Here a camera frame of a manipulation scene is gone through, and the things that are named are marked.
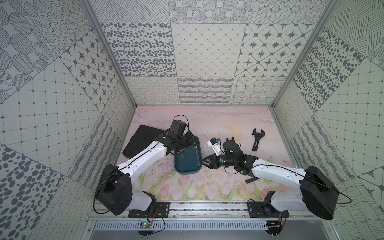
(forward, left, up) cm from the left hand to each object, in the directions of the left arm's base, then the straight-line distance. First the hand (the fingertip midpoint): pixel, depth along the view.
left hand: (196, 136), depth 82 cm
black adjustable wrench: (+12, -42, -17) cm, 47 cm away
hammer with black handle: (-18, -30, -18) cm, 40 cm away
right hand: (-13, -4, -5) cm, 15 cm away
